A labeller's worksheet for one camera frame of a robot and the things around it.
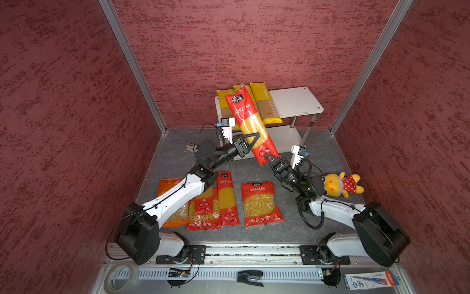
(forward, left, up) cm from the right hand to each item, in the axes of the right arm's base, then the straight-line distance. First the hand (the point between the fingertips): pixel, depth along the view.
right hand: (262, 158), depth 67 cm
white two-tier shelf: (+30, -19, +3) cm, 36 cm away
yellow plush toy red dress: (+1, -38, -26) cm, 46 cm away
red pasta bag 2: (-6, 0, -29) cm, 30 cm away
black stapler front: (-34, +6, -31) cm, 46 cm away
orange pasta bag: (-11, +36, -29) cm, 47 cm away
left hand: (+5, +1, +6) cm, 8 cm away
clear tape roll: (-35, +50, -29) cm, 68 cm away
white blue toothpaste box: (-36, -40, -32) cm, 63 cm away
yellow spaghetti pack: (+43, +9, +3) cm, 44 cm away
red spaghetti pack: (-6, +15, -30) cm, 34 cm away
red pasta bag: (-11, +25, -24) cm, 36 cm away
